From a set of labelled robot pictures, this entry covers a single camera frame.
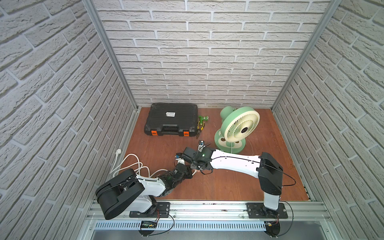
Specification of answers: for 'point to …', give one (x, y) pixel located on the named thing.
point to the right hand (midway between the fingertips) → (197, 162)
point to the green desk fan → (237, 125)
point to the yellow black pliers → (199, 130)
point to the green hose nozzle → (206, 118)
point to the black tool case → (172, 118)
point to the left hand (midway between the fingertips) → (191, 162)
